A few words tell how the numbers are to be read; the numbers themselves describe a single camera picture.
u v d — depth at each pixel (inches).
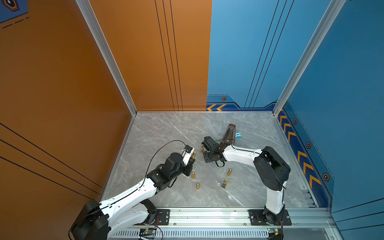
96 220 15.8
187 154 26.9
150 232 28.2
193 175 33.4
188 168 27.4
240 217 29.8
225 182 34.0
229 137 35.9
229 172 33.4
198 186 31.7
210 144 29.1
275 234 27.4
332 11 27.7
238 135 41.3
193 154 30.8
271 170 19.4
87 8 27.4
